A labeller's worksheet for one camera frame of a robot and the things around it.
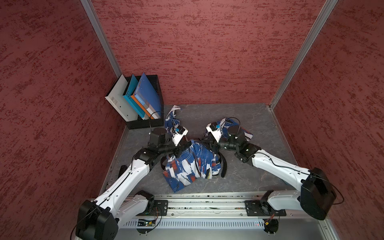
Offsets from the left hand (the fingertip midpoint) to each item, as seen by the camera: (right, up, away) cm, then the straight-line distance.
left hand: (188, 145), depth 76 cm
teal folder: (-37, +28, +10) cm, 47 cm away
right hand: (+7, +1, 0) cm, 7 cm away
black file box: (-26, +11, +22) cm, 36 cm away
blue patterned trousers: (+3, -8, -2) cm, 9 cm away
